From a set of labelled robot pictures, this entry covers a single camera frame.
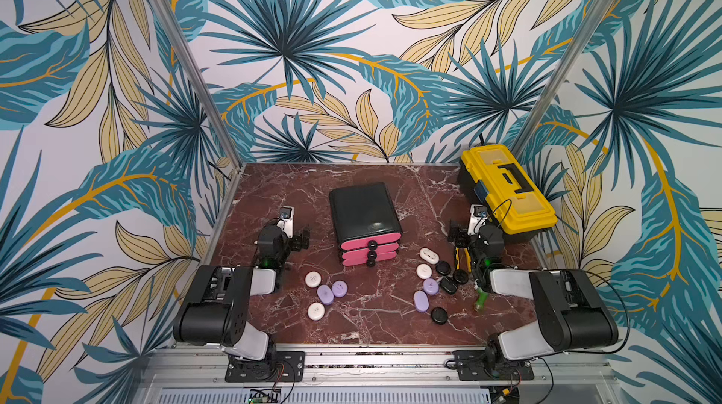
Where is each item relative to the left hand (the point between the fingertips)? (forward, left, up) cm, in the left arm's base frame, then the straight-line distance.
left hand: (293, 224), depth 93 cm
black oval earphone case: (-18, -50, -5) cm, 53 cm away
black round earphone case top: (-12, -49, -6) cm, 51 cm away
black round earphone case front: (-26, -45, -5) cm, 53 cm away
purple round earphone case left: (-19, -16, -6) cm, 26 cm away
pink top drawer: (-11, -25, +9) cm, 29 cm away
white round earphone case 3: (-26, -10, -6) cm, 28 cm away
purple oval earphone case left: (-21, -12, -5) cm, 25 cm away
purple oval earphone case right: (-22, -41, -6) cm, 47 cm away
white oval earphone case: (-8, -45, -5) cm, 46 cm away
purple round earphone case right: (-18, -44, -5) cm, 48 cm away
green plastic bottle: (-21, -59, -6) cm, 63 cm away
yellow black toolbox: (+13, -66, +11) cm, 68 cm away
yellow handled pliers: (-5, -55, -6) cm, 56 cm away
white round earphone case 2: (-16, -8, -6) cm, 19 cm away
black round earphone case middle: (-15, -54, -5) cm, 56 cm away
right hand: (+2, -58, +2) cm, 58 cm away
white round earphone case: (-13, -43, -6) cm, 45 cm away
